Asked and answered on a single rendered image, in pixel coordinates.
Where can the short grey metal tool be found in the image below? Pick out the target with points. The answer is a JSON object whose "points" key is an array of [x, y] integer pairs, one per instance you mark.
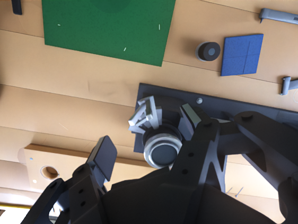
{"points": [[287, 85]]}

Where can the green felt mat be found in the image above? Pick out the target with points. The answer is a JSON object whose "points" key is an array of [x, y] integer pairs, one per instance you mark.
{"points": [[104, 30]]}

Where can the dark flat bar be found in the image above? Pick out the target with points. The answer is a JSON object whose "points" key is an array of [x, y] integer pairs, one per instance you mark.
{"points": [[17, 7]]}

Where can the wooden lens rack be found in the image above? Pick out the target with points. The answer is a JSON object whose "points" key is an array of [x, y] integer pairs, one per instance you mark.
{"points": [[62, 158]]}

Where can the light grey clamp bracket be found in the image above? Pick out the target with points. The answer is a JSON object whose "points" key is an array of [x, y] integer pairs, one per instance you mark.
{"points": [[149, 112]]}

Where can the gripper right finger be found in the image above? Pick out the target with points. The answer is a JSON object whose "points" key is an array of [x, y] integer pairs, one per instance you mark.
{"points": [[200, 149]]}

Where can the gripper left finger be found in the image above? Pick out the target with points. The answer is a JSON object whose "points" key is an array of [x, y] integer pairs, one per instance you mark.
{"points": [[102, 158]]}

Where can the blue folded cloth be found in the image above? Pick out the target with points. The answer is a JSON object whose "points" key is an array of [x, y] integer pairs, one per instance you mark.
{"points": [[242, 54]]}

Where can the yellow bar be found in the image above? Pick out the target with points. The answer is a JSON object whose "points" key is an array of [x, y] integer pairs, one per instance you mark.
{"points": [[15, 207]]}

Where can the thin grey pin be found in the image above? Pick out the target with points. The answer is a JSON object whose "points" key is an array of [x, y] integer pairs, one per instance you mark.
{"points": [[229, 190], [239, 191]]}

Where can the dark grey collimator base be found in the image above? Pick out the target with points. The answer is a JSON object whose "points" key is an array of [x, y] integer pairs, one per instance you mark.
{"points": [[167, 93]]}

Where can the dark round lens cap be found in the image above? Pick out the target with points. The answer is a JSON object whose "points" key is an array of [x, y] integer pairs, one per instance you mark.
{"points": [[207, 51]]}

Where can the silver black lens barrel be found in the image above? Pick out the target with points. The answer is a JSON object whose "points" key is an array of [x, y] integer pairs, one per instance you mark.
{"points": [[163, 151]]}

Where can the long grey metal tool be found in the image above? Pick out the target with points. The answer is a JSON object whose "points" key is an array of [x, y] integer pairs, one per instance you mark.
{"points": [[277, 15]]}

